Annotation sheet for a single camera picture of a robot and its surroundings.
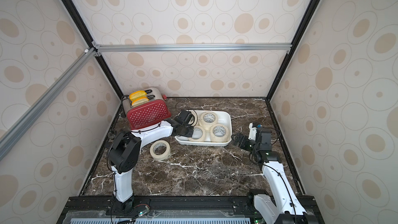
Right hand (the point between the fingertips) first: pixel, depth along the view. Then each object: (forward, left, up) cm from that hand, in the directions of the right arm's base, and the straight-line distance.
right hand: (238, 138), depth 82 cm
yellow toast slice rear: (+22, +59, +10) cm, 64 cm away
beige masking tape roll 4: (+10, +9, -11) cm, 18 cm away
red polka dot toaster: (+15, +53, -1) cm, 55 cm away
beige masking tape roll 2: (+20, +17, -9) cm, 27 cm away
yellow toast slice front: (+18, +56, +9) cm, 60 cm away
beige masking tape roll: (-8, +43, -10) cm, 45 cm away
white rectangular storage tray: (+21, +6, -9) cm, 24 cm away
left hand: (+8, +24, -7) cm, 27 cm away
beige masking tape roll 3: (+6, +19, -7) cm, 21 cm away
